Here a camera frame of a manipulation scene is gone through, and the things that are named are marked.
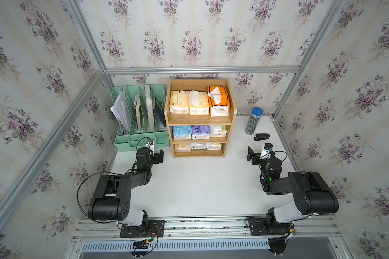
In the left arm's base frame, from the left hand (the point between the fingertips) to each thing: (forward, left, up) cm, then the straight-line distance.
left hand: (154, 149), depth 93 cm
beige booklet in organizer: (+24, +12, +13) cm, 30 cm away
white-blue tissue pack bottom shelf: (+3, -26, 0) cm, 26 cm away
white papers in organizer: (+15, +17, +18) cm, 29 cm away
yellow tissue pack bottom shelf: (+1, -19, -1) cm, 19 cm away
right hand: (-2, -61, +5) cm, 61 cm away
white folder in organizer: (+20, +3, +14) cm, 25 cm away
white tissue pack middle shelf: (+1, -36, +16) cm, 39 cm away
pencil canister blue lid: (+17, -61, +5) cm, 64 cm away
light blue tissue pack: (+1, -17, +15) cm, 23 cm away
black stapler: (+13, -69, -4) cm, 70 cm away
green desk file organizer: (+22, +10, +10) cm, 26 cm away
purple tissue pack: (+1, -27, +16) cm, 31 cm away
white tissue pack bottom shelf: (+2, -37, 0) cm, 37 cm away
